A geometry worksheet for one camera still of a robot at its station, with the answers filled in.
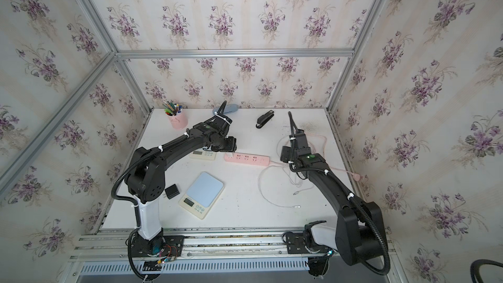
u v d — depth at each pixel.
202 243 0.75
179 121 1.05
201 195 0.85
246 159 0.95
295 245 0.73
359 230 0.41
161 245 0.70
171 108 1.05
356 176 0.94
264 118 1.11
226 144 0.82
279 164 0.96
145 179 0.50
